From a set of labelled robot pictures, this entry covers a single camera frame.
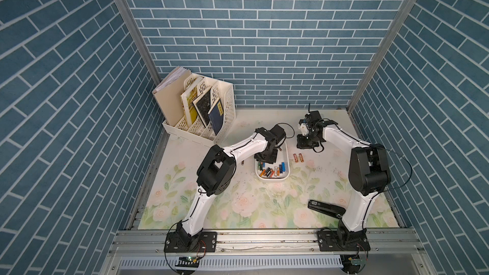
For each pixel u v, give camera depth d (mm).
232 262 770
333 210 789
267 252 724
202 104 985
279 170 934
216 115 969
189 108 955
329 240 737
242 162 963
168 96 906
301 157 989
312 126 741
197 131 1079
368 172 517
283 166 937
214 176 535
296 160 968
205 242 736
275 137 707
